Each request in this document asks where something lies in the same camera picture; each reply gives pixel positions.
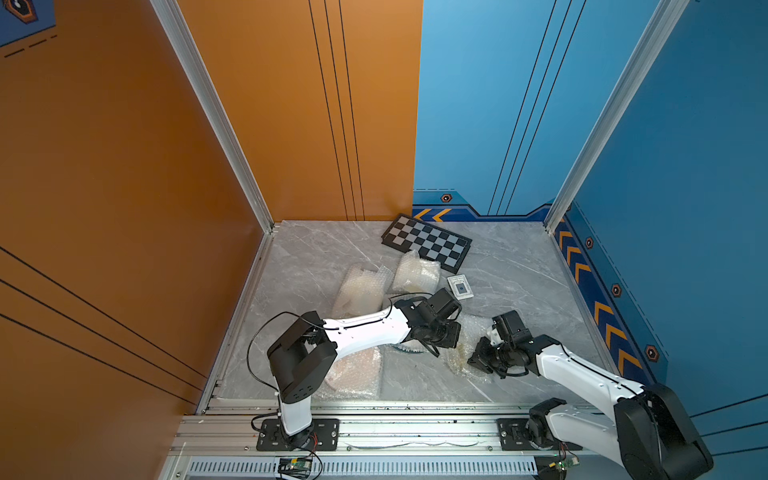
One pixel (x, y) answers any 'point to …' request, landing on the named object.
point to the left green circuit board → (295, 468)
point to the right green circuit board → (561, 462)
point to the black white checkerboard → (431, 242)
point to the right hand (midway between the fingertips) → (467, 361)
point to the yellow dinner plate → (458, 358)
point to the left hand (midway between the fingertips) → (460, 336)
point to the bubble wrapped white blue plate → (410, 346)
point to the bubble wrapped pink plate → (355, 377)
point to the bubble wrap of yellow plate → (472, 329)
